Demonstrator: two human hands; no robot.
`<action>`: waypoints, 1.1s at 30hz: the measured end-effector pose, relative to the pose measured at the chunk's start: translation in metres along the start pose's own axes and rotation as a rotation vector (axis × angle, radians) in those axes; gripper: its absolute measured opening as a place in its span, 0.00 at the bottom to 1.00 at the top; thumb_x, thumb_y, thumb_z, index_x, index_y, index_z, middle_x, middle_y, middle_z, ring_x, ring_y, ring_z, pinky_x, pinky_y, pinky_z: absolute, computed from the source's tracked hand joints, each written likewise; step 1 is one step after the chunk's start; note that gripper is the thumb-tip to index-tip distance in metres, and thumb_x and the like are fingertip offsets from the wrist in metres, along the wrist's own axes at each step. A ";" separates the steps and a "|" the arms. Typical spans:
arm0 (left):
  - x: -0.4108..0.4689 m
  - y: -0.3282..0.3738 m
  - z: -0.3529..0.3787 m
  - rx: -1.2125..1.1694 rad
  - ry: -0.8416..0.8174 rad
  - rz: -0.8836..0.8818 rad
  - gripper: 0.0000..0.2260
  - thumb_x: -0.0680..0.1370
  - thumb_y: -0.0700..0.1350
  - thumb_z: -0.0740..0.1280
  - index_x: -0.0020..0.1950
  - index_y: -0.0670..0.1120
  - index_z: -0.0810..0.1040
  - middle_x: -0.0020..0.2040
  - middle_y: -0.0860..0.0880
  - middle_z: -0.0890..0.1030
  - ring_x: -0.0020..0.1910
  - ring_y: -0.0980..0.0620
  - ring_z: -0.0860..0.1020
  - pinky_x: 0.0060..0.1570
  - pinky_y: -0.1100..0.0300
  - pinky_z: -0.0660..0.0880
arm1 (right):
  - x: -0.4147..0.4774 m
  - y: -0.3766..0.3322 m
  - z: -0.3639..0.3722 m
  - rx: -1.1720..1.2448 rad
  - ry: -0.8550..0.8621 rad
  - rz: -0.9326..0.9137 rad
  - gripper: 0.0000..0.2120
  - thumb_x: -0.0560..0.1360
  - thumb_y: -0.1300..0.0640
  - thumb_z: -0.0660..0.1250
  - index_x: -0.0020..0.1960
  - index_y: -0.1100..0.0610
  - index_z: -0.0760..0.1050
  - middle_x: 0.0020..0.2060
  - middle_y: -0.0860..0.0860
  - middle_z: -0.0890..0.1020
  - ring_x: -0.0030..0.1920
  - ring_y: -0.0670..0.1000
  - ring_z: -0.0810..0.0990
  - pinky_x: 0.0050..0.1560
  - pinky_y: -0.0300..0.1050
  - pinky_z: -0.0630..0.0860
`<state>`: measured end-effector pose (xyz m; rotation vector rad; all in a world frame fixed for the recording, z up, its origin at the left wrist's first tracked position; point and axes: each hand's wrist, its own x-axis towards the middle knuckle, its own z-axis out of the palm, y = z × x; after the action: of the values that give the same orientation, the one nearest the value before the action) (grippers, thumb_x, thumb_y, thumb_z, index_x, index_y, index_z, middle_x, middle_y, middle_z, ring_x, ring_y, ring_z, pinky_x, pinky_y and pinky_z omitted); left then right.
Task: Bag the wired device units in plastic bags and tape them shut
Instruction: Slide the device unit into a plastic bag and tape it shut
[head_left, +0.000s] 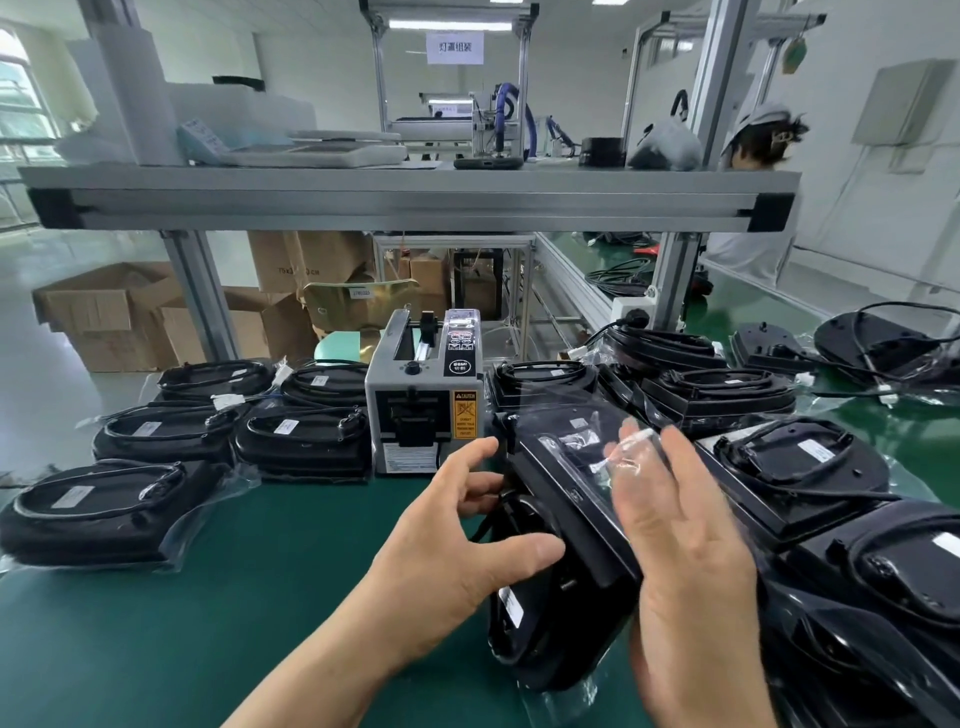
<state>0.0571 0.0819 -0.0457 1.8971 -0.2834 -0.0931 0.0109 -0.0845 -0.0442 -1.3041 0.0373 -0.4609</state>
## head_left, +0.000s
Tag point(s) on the white box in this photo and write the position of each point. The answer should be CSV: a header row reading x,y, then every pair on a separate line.
x,y
248,113

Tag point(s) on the white power socket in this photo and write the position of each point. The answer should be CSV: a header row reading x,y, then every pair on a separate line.
x,y
632,309

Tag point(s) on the black flat tray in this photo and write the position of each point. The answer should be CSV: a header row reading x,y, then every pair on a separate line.
x,y
239,83

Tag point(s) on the black phone on shelf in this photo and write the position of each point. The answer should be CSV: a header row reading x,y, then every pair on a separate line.
x,y
489,162

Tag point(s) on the white hanging sign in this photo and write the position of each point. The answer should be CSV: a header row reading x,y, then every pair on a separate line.
x,y
455,48

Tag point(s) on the white handset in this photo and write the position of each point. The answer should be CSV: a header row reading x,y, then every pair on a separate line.
x,y
206,144

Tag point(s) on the grey wall electrical box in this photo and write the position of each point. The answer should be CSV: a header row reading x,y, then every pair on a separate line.
x,y
905,102

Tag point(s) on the person's right hand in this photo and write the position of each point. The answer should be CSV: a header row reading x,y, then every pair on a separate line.
x,y
698,585

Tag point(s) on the white flat scale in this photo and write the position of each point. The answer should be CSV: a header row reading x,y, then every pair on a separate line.
x,y
318,150

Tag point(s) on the green round stool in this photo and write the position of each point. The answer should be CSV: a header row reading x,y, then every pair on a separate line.
x,y
341,348

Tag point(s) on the unbagged black lamps with cables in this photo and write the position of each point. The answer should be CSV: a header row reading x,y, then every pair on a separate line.
x,y
870,345

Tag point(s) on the grey barcode scanner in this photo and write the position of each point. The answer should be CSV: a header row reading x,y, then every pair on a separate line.
x,y
665,146

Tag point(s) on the bagged black lamp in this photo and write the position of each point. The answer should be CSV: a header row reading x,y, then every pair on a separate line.
x,y
158,374

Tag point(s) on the person's left hand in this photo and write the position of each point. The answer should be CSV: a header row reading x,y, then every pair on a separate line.
x,y
450,570

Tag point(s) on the grey tape dispenser machine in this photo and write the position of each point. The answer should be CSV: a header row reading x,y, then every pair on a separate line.
x,y
413,390

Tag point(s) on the grey metal shelf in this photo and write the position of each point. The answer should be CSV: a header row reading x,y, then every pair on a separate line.
x,y
420,195

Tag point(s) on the aluminium workstation frame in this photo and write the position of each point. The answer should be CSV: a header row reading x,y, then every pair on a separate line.
x,y
375,90

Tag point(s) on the black cup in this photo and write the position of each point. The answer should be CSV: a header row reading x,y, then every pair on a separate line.
x,y
603,153

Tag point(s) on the window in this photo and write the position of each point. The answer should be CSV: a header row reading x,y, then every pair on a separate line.
x,y
23,135

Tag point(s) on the group of bagged black lamps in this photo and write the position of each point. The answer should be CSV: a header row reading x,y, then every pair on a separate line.
x,y
810,480

